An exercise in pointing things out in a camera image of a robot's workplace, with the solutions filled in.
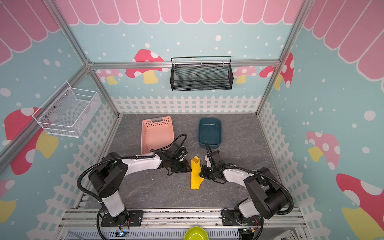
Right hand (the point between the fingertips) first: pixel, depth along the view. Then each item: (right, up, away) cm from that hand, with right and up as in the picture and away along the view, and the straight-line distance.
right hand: (198, 173), depth 89 cm
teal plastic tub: (+9, +26, +21) cm, 34 cm away
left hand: (-6, +1, -1) cm, 6 cm away
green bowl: (-2, -23, -18) cm, 29 cm away
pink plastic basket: (-30, +22, +16) cm, 40 cm away
